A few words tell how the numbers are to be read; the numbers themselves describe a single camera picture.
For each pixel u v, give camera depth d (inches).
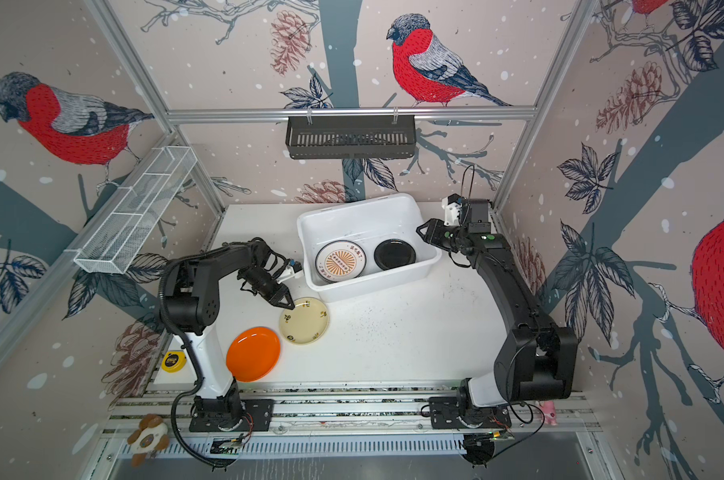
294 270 35.4
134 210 30.6
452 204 29.5
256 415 28.7
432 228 28.7
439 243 29.3
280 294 33.6
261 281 32.8
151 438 26.9
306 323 35.5
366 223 40.7
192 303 21.1
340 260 40.4
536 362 16.6
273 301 33.0
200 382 23.5
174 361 32.0
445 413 28.7
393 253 40.7
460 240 24.6
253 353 32.1
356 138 41.0
